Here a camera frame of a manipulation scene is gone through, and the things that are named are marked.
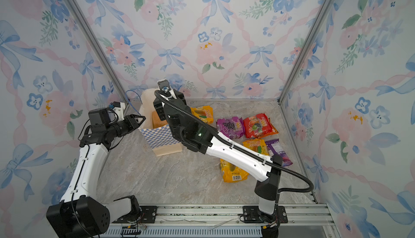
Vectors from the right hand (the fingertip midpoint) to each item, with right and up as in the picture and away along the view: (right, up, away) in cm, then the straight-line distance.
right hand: (168, 92), depth 60 cm
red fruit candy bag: (+45, -15, +37) cm, 60 cm away
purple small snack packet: (+53, -27, +32) cm, 68 cm away
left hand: (-16, -10, +17) cm, 25 cm away
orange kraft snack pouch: (-17, -12, +39) cm, 44 cm away
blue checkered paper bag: (-9, -16, +13) cm, 23 cm away
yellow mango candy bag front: (+27, -38, +22) cm, 51 cm away
